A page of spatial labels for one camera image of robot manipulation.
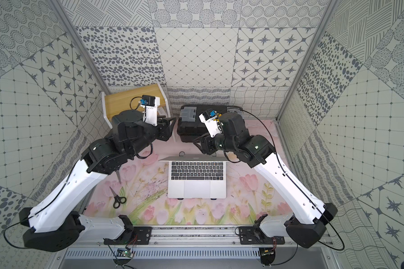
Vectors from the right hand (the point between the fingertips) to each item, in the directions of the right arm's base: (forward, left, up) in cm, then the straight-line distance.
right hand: (201, 140), depth 65 cm
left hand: (+4, +12, +11) cm, 17 cm away
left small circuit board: (-34, +33, -35) cm, 59 cm away
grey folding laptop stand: (-11, +11, -35) cm, 38 cm away
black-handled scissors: (-12, +44, -34) cm, 57 cm away
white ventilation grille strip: (-33, +15, -36) cm, 51 cm away
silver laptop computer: (-1, +4, -29) cm, 29 cm away
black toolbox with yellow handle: (+22, +8, -16) cm, 28 cm away
